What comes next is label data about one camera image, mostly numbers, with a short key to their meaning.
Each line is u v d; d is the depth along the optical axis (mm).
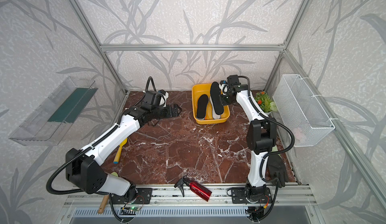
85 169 405
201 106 1064
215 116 1016
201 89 1224
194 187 735
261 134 523
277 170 798
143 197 731
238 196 733
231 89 688
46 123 641
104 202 707
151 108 611
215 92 982
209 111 1058
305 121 611
